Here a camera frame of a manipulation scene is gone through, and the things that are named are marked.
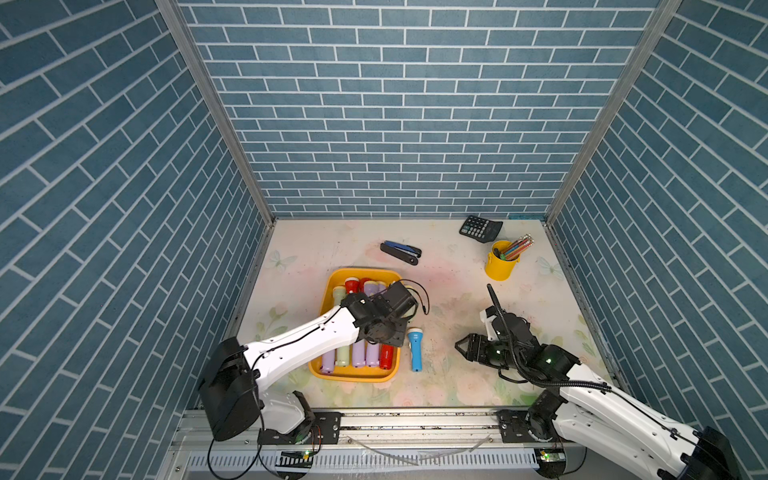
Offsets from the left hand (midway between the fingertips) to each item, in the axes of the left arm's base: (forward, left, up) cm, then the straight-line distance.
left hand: (404, 338), depth 78 cm
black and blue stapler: (+37, 0, -9) cm, 38 cm away
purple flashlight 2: (-3, +21, -9) cm, 23 cm away
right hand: (-2, -16, -3) cm, 17 cm away
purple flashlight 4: (-1, +9, -8) cm, 12 cm away
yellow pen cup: (+27, -32, -5) cm, 42 cm away
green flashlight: (-2, +17, -9) cm, 19 cm away
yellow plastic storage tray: (+23, +22, -6) cm, 32 cm away
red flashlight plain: (-2, +4, -8) cm, 9 cm away
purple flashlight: (+19, +10, -5) cm, 22 cm away
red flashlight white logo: (+21, +17, -7) cm, 28 cm away
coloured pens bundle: (+29, -36, +1) cm, 46 cm away
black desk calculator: (+48, -31, -8) cm, 57 cm away
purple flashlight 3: (-1, +12, -8) cm, 15 cm away
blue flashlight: (+4, -4, -8) cm, 10 cm away
